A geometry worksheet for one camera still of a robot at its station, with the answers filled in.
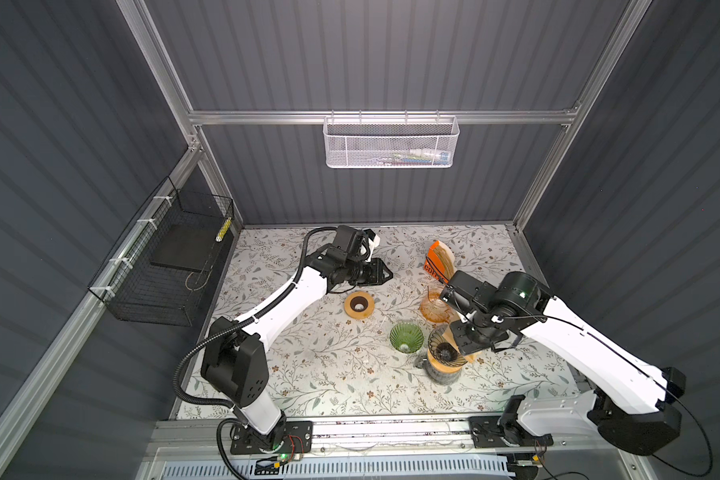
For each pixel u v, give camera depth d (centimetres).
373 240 76
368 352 89
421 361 81
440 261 98
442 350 78
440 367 74
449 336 60
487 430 74
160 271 72
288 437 73
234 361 44
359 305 97
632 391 34
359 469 77
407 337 89
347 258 64
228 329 44
